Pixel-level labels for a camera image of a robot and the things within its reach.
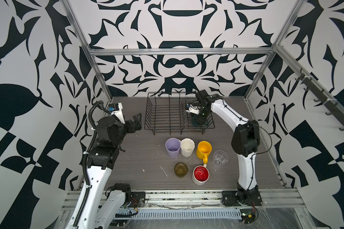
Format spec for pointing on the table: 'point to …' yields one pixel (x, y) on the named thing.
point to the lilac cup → (173, 145)
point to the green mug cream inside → (198, 120)
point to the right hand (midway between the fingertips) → (200, 113)
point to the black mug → (188, 105)
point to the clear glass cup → (220, 158)
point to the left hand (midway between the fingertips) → (130, 113)
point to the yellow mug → (203, 150)
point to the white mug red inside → (200, 174)
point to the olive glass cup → (180, 169)
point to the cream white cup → (187, 146)
